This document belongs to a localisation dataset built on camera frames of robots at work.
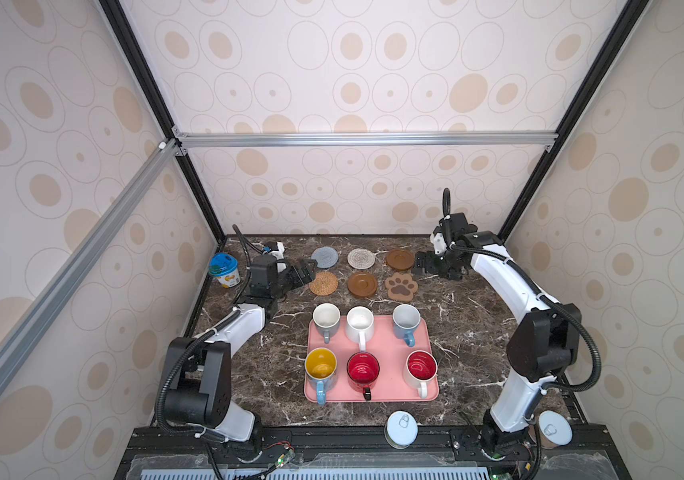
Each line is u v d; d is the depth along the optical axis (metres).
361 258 1.13
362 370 0.85
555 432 0.71
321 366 0.85
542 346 0.48
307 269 0.80
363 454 0.73
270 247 0.79
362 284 1.06
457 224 0.70
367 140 1.58
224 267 0.97
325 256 1.13
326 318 0.91
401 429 0.71
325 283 1.06
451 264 0.74
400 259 1.13
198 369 0.48
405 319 0.92
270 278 0.68
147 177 0.77
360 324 0.94
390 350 0.88
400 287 1.04
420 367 0.85
